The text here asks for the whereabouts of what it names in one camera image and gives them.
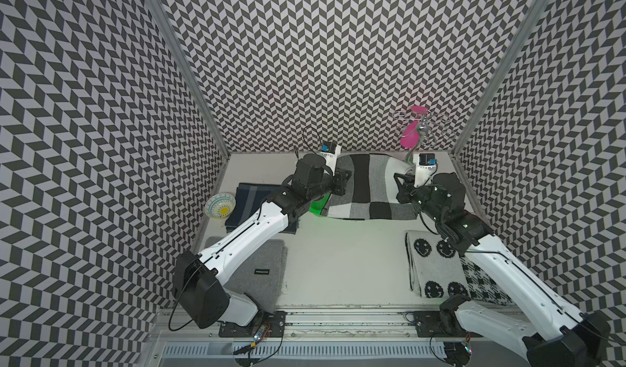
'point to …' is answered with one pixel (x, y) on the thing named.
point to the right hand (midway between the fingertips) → (396, 179)
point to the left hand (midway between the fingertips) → (348, 174)
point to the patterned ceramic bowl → (219, 205)
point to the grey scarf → (260, 272)
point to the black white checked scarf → (371, 190)
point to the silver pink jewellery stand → (420, 126)
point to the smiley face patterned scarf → (436, 270)
